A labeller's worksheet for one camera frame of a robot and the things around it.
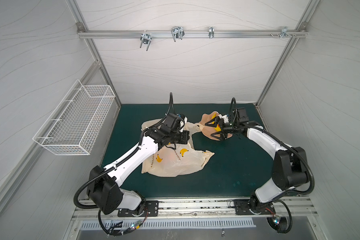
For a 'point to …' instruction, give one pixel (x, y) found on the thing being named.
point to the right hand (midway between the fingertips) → (210, 126)
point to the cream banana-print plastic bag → (168, 161)
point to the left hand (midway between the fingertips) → (192, 135)
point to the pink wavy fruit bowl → (208, 130)
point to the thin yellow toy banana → (217, 127)
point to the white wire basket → (74, 125)
